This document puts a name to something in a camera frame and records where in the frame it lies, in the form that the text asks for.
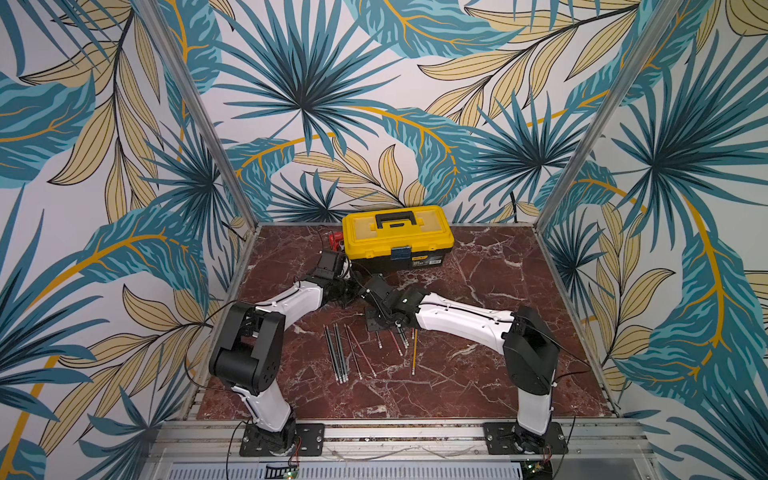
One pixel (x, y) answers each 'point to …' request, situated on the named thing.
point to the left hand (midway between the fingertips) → (371, 291)
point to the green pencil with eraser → (341, 337)
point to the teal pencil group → (403, 337)
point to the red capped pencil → (372, 372)
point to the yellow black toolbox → (403, 238)
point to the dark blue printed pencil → (341, 351)
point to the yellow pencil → (415, 351)
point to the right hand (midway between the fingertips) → (370, 318)
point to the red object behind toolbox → (334, 239)
